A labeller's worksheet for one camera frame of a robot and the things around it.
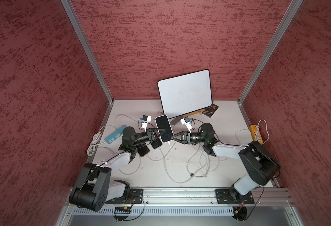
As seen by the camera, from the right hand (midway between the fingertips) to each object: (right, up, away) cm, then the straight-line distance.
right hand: (172, 140), depth 76 cm
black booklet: (+31, +16, +35) cm, 49 cm away
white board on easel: (+9, +28, +25) cm, 39 cm away
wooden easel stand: (+23, +15, +33) cm, 44 cm away
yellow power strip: (+59, +1, +20) cm, 62 cm away
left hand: (-4, +4, -1) cm, 6 cm away
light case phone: (-10, -6, +16) cm, 20 cm away
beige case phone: (-5, +10, 0) cm, 11 cm away
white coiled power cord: (+64, +5, +25) cm, 68 cm away
